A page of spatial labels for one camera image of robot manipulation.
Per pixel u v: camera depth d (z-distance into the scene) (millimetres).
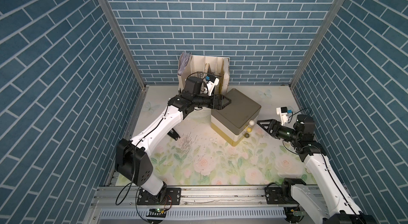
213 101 655
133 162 416
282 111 707
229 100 705
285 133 656
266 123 695
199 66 1073
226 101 709
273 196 737
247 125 824
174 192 753
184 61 934
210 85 691
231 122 760
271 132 673
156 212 720
